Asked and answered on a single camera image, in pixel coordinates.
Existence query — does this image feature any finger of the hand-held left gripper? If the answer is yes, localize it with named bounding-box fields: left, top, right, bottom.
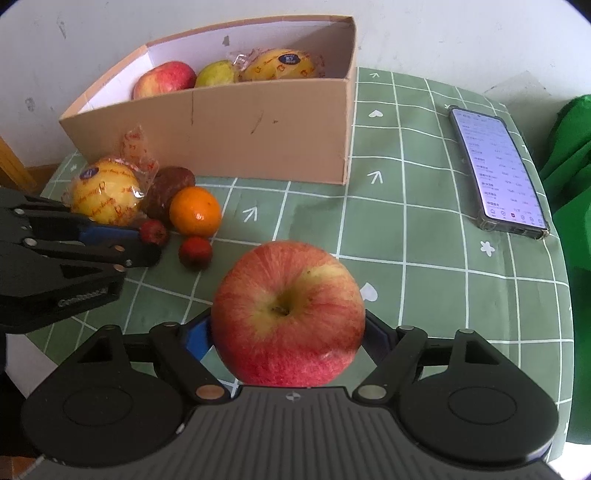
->
left=0, top=187, right=141, bottom=245
left=21, top=236, right=162, bottom=274

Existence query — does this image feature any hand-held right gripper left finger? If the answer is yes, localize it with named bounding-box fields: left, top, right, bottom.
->
left=60, top=310, right=230, bottom=404

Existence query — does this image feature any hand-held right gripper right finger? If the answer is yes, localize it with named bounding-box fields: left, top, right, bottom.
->
left=351, top=310, right=513, bottom=404

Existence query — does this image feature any small red hawthorn berry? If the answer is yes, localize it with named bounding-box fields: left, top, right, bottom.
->
left=178, top=236, right=213, bottom=267
left=139, top=219, right=170, bottom=247

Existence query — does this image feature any plastic-wrapped yellow orange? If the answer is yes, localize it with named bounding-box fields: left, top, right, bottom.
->
left=231, top=48, right=326, bottom=82
left=62, top=124, right=160, bottom=227

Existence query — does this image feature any small orange tangerine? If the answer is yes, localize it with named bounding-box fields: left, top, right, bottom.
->
left=169, top=186, right=223, bottom=238

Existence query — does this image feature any wrinkled brown passion fruit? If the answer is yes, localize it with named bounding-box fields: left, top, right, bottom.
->
left=141, top=167, right=197, bottom=222

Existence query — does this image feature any red apple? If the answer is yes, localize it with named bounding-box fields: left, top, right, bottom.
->
left=211, top=240, right=367, bottom=387
left=132, top=61, right=197, bottom=100

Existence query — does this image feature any brown cardboard box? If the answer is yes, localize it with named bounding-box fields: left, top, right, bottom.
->
left=58, top=15, right=358, bottom=186

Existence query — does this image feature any green pear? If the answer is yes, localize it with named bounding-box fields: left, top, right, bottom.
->
left=194, top=60, right=239, bottom=88

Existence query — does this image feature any green checked tablecloth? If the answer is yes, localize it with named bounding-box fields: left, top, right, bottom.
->
left=25, top=67, right=575, bottom=467

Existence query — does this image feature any yellow wooden furniture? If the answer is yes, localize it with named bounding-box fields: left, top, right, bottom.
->
left=0, top=136, right=38, bottom=192

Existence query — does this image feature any smartphone in clear case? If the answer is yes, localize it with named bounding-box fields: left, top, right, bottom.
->
left=448, top=106, right=551, bottom=240

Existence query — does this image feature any green cloth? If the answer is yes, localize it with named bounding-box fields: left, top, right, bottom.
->
left=538, top=95, right=591, bottom=446

